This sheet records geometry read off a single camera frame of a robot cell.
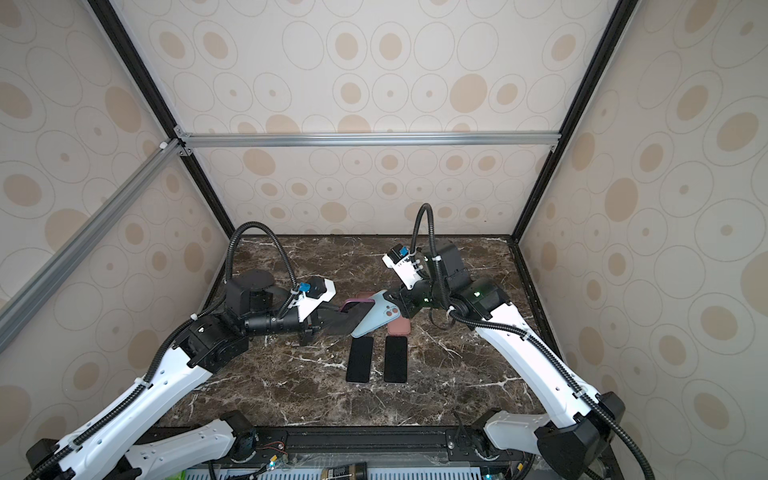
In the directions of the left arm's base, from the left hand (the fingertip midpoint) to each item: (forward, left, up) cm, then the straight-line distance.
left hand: (348, 314), depth 61 cm
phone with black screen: (+2, -10, -32) cm, 33 cm away
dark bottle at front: (-25, 0, -28) cm, 38 cm away
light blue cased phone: (+5, -7, -8) cm, 12 cm away
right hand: (+8, -8, -5) cm, 13 cm away
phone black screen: (-1, +1, -2) cm, 2 cm away
